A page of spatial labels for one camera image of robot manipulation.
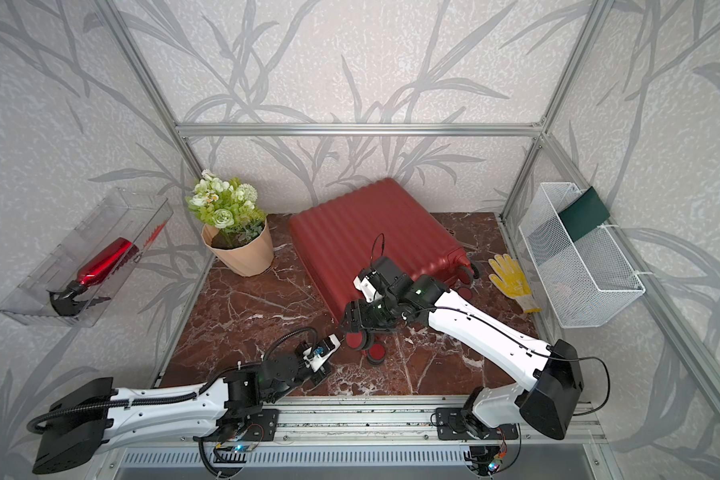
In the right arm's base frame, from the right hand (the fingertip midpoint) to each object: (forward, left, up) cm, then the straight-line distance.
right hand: (347, 325), depth 70 cm
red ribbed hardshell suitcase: (+24, +4, +4) cm, 24 cm away
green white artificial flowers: (+32, +35, +8) cm, 48 cm away
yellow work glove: (+25, -53, -21) cm, 62 cm away
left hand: (-2, +3, -10) cm, 10 cm away
